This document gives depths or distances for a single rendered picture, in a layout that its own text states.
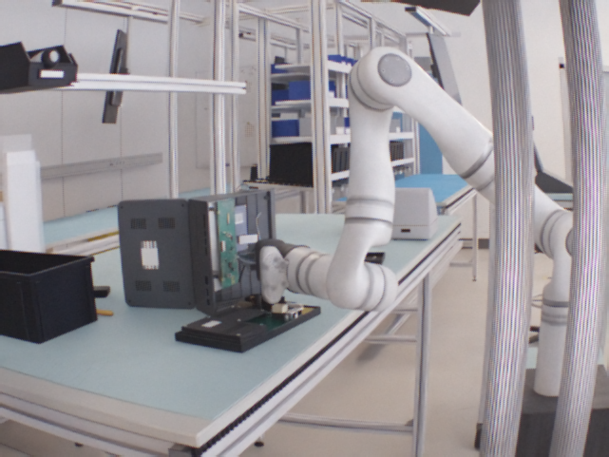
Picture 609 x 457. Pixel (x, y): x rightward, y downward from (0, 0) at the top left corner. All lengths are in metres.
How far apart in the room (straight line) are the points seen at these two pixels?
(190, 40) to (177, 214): 7.72
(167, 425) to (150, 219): 0.61
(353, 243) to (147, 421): 0.41
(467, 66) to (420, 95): 6.73
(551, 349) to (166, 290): 0.72
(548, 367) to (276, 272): 0.51
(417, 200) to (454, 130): 0.98
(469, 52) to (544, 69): 0.91
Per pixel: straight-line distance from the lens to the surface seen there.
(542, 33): 7.77
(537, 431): 1.18
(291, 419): 2.87
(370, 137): 1.07
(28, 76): 1.35
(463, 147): 1.07
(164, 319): 1.26
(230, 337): 1.05
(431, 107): 1.05
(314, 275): 1.07
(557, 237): 1.15
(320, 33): 3.99
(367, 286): 0.99
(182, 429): 0.78
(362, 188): 1.02
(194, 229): 1.27
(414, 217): 2.04
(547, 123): 7.69
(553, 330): 1.19
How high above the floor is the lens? 1.32
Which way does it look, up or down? 7 degrees down
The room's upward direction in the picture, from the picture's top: 2 degrees counter-clockwise
